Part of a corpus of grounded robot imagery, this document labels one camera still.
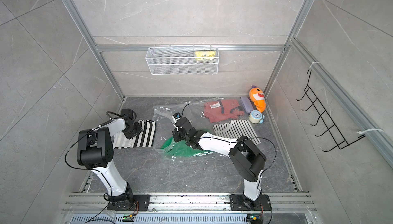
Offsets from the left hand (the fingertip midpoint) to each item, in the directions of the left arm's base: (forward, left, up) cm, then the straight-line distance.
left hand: (139, 129), depth 100 cm
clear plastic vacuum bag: (+5, -17, +9) cm, 20 cm away
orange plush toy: (+22, -84, +6) cm, 87 cm away
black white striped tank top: (-7, -5, -1) cm, 9 cm away
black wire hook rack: (-16, -96, +31) cm, 102 cm away
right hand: (-7, -26, +10) cm, 29 cm away
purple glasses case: (+19, -76, 0) cm, 79 cm away
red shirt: (+15, -58, 0) cm, 60 cm away
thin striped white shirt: (-2, -64, -1) cm, 64 cm away
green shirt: (-17, -29, +6) cm, 34 cm away
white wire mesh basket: (+35, -30, +28) cm, 54 cm away
